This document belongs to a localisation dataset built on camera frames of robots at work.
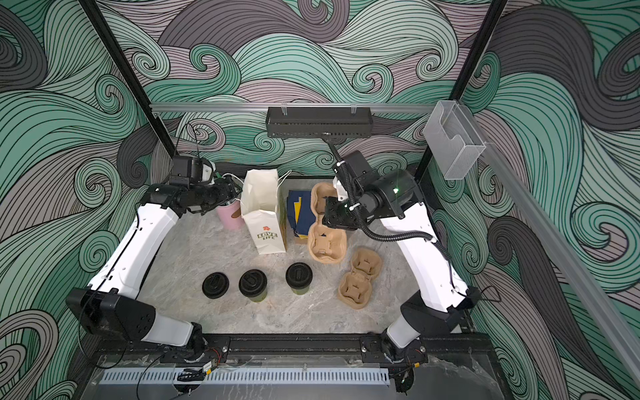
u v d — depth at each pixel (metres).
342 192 0.55
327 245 0.64
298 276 0.76
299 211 1.01
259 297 0.77
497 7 0.70
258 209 0.76
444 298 0.38
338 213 0.53
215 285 0.84
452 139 0.79
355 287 0.83
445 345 0.76
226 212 0.92
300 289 0.76
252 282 0.75
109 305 0.38
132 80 0.86
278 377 0.76
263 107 0.94
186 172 0.57
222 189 0.68
